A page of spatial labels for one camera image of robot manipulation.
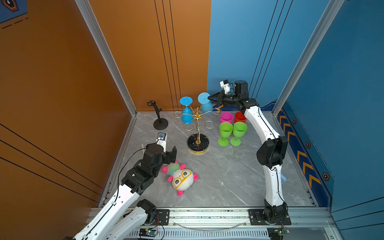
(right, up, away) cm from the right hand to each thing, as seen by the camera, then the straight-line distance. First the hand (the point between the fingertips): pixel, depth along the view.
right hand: (207, 98), depth 84 cm
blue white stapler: (+43, -46, 0) cm, 63 cm away
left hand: (-22, -25, -10) cm, 34 cm away
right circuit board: (+32, -67, -14) cm, 75 cm away
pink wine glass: (+14, -10, +17) cm, 24 cm away
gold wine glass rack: (-5, -27, +16) cm, 32 cm away
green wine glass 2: (+21, -18, +8) cm, 29 cm away
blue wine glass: (-12, -9, +7) cm, 17 cm away
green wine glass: (+12, -18, +10) cm, 24 cm away
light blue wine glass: (0, -4, +8) cm, 9 cm away
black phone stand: (-33, -14, +27) cm, 45 cm away
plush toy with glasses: (-14, -44, -5) cm, 47 cm away
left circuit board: (-30, -66, -14) cm, 74 cm away
